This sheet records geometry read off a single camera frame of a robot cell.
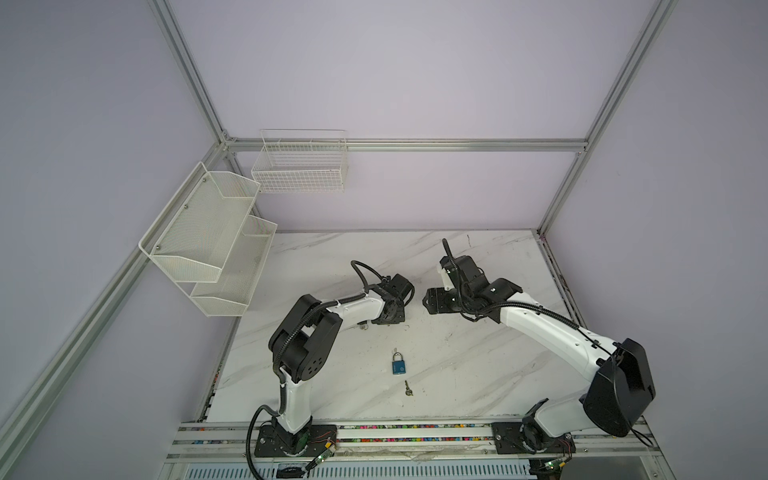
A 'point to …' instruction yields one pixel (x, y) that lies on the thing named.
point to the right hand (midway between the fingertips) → (430, 299)
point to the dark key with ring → (408, 391)
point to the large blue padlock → (398, 364)
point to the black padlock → (363, 325)
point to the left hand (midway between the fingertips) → (391, 316)
